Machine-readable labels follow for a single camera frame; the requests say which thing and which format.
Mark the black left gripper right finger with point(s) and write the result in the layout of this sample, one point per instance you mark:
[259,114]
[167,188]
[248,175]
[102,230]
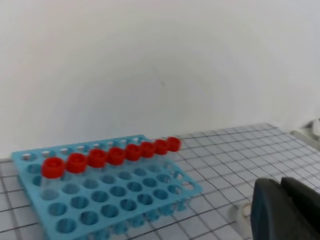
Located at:
[305,199]

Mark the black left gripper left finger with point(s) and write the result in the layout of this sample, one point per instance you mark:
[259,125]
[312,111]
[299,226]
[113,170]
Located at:
[274,215]

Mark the white checkered cloth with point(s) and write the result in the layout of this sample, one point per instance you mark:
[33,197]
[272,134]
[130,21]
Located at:
[226,164]

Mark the red capped tube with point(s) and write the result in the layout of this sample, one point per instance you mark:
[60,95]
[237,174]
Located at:
[132,153]
[116,157]
[52,170]
[161,148]
[75,167]
[97,160]
[148,151]
[174,145]

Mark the blue tube rack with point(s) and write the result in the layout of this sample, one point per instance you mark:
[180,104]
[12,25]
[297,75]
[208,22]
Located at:
[108,202]

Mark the right white tape roll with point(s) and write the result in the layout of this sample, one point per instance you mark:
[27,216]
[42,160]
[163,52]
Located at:
[240,219]

